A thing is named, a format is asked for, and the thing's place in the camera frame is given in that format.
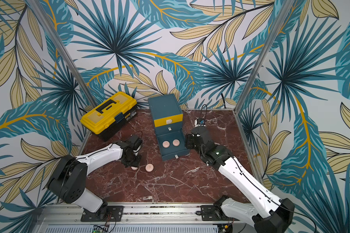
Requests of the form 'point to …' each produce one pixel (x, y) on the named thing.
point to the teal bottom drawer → (173, 151)
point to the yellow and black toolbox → (111, 117)
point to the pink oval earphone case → (134, 168)
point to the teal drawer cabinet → (166, 113)
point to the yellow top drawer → (168, 120)
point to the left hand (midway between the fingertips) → (135, 165)
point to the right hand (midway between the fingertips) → (191, 135)
